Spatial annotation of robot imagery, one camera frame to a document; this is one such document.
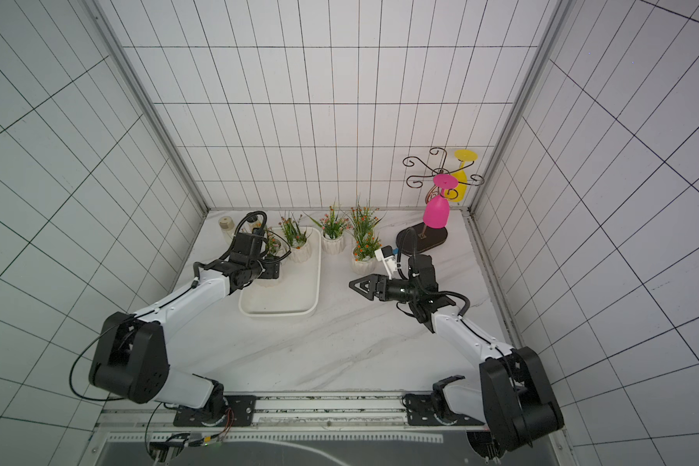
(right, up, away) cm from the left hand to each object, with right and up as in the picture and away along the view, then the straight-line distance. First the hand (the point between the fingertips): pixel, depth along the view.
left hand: (264, 267), depth 90 cm
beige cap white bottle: (-17, +13, +11) cm, 24 cm away
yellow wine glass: (+59, +22, -11) cm, 64 cm away
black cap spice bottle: (-10, +16, +17) cm, 25 cm away
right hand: (+30, -2, -12) cm, 32 cm away
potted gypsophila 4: (+33, +9, +3) cm, 34 cm away
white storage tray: (+10, -10, +6) cm, 15 cm away
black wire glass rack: (+55, +9, +20) cm, 59 cm away
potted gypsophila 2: (+8, +8, +10) cm, 15 cm away
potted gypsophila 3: (+22, +12, +7) cm, 26 cm away
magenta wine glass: (+56, +18, 0) cm, 59 cm away
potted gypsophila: (+5, +2, -9) cm, 11 cm away
